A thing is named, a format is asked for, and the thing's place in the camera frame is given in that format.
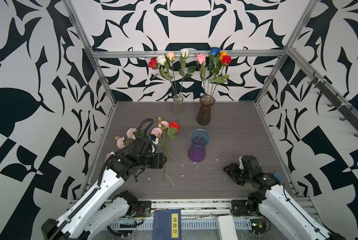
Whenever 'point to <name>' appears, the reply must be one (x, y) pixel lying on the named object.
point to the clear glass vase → (178, 108)
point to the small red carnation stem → (174, 128)
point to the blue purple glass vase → (199, 137)
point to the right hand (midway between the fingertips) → (225, 169)
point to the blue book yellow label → (167, 224)
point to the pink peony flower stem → (131, 132)
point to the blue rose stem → (214, 64)
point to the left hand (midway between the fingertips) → (162, 156)
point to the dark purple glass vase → (203, 117)
